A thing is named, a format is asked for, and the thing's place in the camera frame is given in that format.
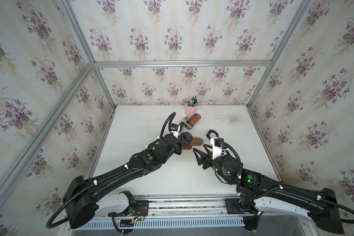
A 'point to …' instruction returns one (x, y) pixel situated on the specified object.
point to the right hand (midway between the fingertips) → (200, 148)
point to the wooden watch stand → (196, 141)
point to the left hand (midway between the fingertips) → (182, 138)
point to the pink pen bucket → (190, 111)
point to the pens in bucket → (193, 102)
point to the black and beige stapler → (182, 123)
